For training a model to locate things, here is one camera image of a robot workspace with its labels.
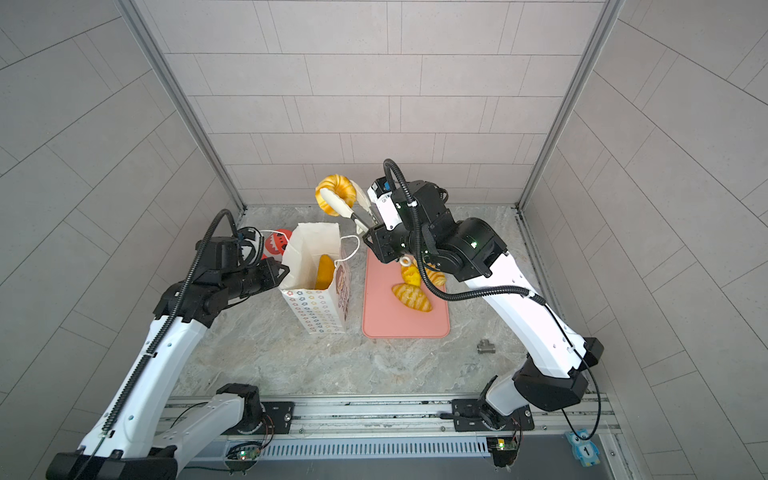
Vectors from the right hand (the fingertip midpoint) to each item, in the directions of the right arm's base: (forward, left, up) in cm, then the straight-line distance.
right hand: (369, 236), depth 60 cm
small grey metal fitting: (-11, -28, -37) cm, 48 cm away
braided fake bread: (+3, -9, -32) cm, 34 cm away
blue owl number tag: (-35, -44, -37) cm, 67 cm away
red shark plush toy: (+10, +25, -12) cm, 30 cm away
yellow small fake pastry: (+12, -10, -34) cm, 37 cm away
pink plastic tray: (0, -2, -37) cm, 37 cm away
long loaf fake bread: (+11, +16, -28) cm, 34 cm away
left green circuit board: (-31, +31, -34) cm, 55 cm away
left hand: (+4, +19, -13) cm, 24 cm away
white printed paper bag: (-5, +14, -22) cm, 26 cm away
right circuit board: (-33, -27, -40) cm, 58 cm away
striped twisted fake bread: (+9, -18, -33) cm, 39 cm away
